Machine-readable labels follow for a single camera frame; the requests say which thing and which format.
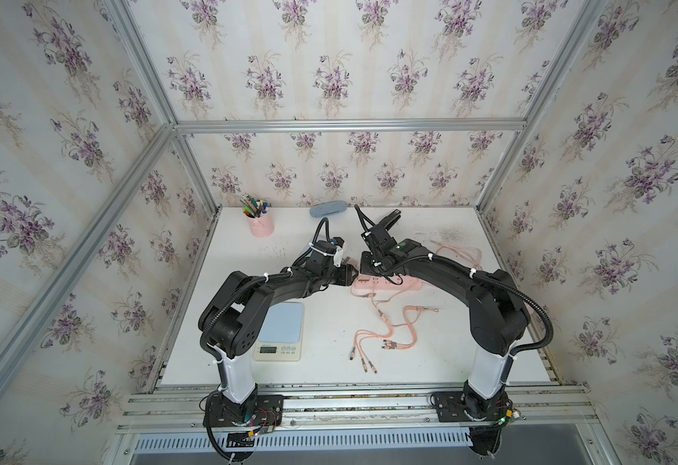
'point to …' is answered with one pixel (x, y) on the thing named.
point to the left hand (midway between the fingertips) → (354, 272)
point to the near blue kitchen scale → (282, 333)
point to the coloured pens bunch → (254, 208)
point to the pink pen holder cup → (261, 227)
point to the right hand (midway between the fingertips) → (369, 266)
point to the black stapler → (391, 219)
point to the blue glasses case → (326, 208)
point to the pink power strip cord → (475, 255)
